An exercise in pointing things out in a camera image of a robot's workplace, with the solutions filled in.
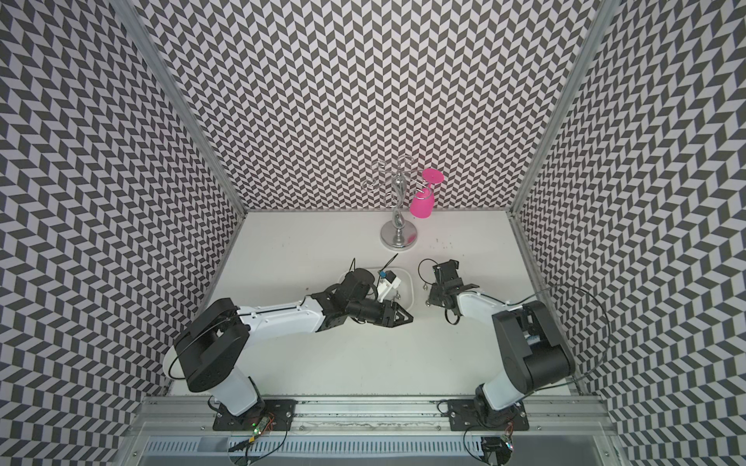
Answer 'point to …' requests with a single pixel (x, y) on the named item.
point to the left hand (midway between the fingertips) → (407, 322)
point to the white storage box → (404, 293)
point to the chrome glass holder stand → (400, 234)
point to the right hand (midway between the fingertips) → (441, 299)
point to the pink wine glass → (423, 199)
